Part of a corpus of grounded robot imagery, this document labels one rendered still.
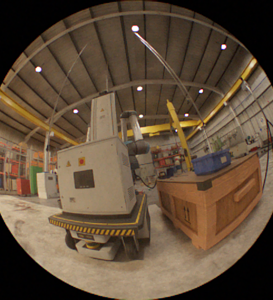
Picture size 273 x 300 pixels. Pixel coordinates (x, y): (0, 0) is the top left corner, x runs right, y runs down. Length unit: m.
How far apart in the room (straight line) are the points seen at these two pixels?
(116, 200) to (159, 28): 8.57
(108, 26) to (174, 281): 8.48
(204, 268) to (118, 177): 0.72
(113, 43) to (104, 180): 7.98
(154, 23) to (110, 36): 2.95
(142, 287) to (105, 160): 0.76
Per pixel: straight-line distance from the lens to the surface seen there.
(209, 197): 0.54
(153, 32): 8.40
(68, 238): 0.92
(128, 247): 0.67
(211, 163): 0.66
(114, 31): 8.02
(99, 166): 0.65
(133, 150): 1.19
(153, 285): 0.64
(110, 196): 0.63
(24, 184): 6.35
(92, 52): 8.19
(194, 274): 0.66
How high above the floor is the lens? 0.56
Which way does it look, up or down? 15 degrees up
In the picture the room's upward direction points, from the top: 11 degrees counter-clockwise
